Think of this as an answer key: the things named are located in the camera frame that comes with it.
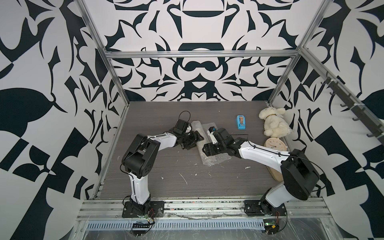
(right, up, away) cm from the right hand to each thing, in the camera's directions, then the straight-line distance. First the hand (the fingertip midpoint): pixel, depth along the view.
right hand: (207, 145), depth 88 cm
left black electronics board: (-34, -37, -15) cm, 53 cm away
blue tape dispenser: (+25, +13, +17) cm, 33 cm away
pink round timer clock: (+44, 0, +7) cm, 44 cm away
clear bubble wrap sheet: (-2, +9, +9) cm, 13 cm away
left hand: (-3, +3, +6) cm, 8 cm away
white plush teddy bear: (+43, +12, +6) cm, 45 cm away
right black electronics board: (+28, -35, -17) cm, 48 cm away
